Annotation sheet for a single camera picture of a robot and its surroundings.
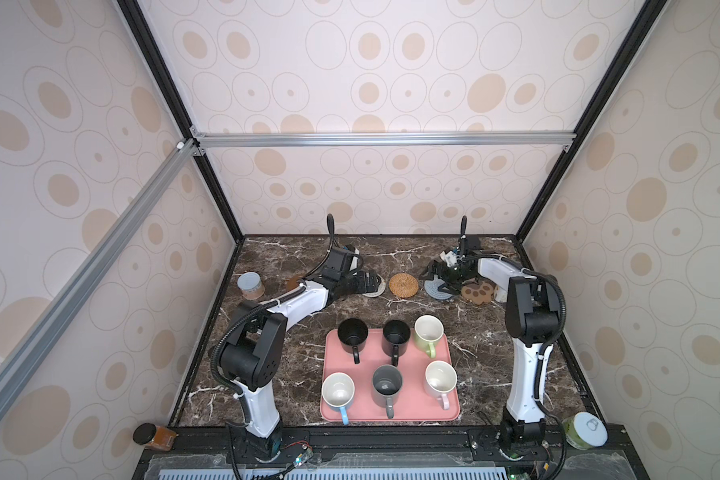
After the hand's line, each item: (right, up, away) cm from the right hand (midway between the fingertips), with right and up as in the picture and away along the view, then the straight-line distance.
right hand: (430, 280), depth 103 cm
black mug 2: (-13, -16, -13) cm, 25 cm away
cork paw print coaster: (+17, -4, 0) cm, 17 cm away
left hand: (-19, +2, -11) cm, 22 cm away
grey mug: (-16, -27, -21) cm, 38 cm away
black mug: (-26, -15, -15) cm, 33 cm away
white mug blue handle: (-30, -29, -22) cm, 47 cm away
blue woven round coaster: (+1, -2, +2) cm, 4 cm away
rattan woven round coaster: (-9, -2, +3) cm, 10 cm away
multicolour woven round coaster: (-17, -3, +1) cm, 17 cm away
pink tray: (-8, -28, -22) cm, 36 cm away
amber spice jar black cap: (-70, -34, -35) cm, 85 cm away
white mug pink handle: (-2, -25, -21) cm, 33 cm away
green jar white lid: (+31, -35, -31) cm, 56 cm away
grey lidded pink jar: (-60, -1, -4) cm, 60 cm away
